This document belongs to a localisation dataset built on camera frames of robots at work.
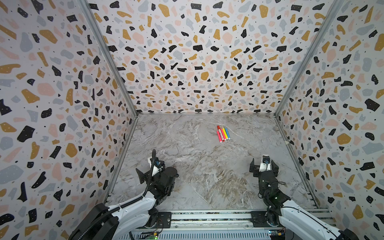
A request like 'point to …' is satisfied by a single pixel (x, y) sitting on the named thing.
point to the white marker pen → (219, 129)
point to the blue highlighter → (228, 133)
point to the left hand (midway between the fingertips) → (146, 164)
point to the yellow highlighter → (225, 133)
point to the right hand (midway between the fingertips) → (261, 158)
